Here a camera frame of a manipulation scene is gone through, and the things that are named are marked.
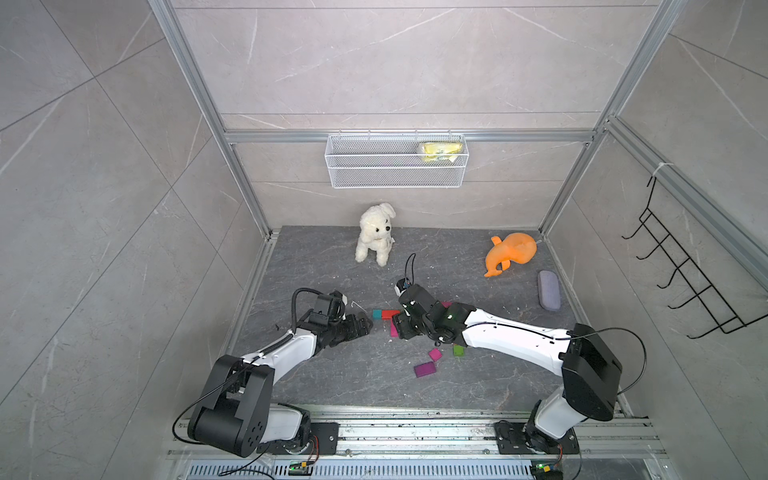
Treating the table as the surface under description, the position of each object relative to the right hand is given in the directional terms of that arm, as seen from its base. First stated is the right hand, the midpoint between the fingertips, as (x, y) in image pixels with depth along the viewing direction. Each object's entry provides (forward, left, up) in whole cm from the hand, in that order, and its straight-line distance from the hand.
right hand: (403, 317), depth 84 cm
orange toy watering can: (+30, -42, -4) cm, 52 cm away
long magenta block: (-8, -9, +20) cm, 23 cm away
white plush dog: (+29, +8, +6) cm, 30 cm away
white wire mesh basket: (+50, +6, +19) cm, 54 cm away
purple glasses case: (+14, -51, -9) cm, 53 cm away
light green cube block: (-6, -17, -11) cm, 20 cm away
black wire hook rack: (-12, -64, +21) cm, 69 cm away
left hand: (+2, +12, -7) cm, 14 cm away
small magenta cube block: (-7, -10, -11) cm, 16 cm away
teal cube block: (+7, +8, -10) cm, 14 cm away
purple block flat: (-11, -6, -12) cm, 17 cm away
